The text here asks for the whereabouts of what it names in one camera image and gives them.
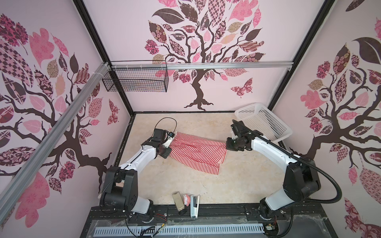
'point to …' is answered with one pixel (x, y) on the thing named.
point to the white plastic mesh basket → (259, 119)
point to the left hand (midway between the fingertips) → (164, 150)
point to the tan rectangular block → (178, 201)
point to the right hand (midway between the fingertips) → (227, 144)
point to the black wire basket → (137, 80)
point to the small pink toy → (186, 200)
